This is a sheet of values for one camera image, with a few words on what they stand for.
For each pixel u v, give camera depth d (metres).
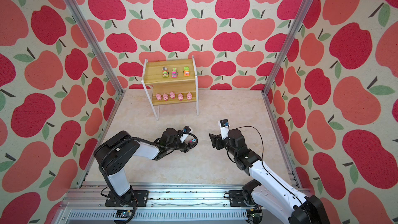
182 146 0.84
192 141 0.91
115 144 0.52
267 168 0.53
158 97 0.93
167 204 0.73
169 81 0.82
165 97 0.93
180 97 0.93
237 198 0.73
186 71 0.82
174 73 0.82
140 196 0.75
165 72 0.82
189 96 0.93
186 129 0.81
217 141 0.71
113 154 0.49
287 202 0.43
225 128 0.70
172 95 0.95
